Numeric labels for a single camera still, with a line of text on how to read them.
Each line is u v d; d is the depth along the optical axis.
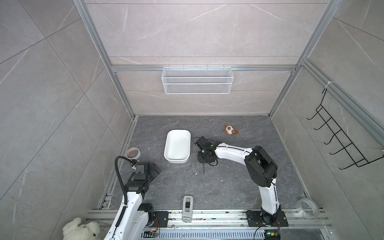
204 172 0.89
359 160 0.58
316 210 0.74
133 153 0.98
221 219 0.75
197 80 1.01
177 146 1.01
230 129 1.07
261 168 0.51
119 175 0.57
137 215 0.60
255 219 0.73
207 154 0.70
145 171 0.63
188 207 0.74
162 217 0.73
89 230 0.56
